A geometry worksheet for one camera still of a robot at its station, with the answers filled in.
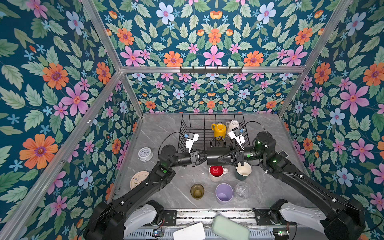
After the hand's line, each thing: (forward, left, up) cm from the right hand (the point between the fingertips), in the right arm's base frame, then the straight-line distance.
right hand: (220, 156), depth 62 cm
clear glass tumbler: (-5, -15, -31) cm, 34 cm away
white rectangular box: (-24, +12, -26) cm, 37 cm away
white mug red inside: (+5, 0, -30) cm, 31 cm away
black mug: (+2, +1, +2) cm, 3 cm away
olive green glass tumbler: (-5, +11, -31) cm, 33 cm away
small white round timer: (+17, +45, -28) cm, 55 cm away
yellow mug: (+28, -4, -17) cm, 33 cm away
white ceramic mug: (+33, -12, -18) cm, 39 cm away
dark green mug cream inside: (+5, -16, -28) cm, 33 cm away
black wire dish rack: (+45, +9, -30) cm, 55 cm away
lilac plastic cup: (-6, -4, -30) cm, 30 cm away
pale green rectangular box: (-23, -4, -28) cm, 36 cm away
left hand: (0, +3, 0) cm, 3 cm away
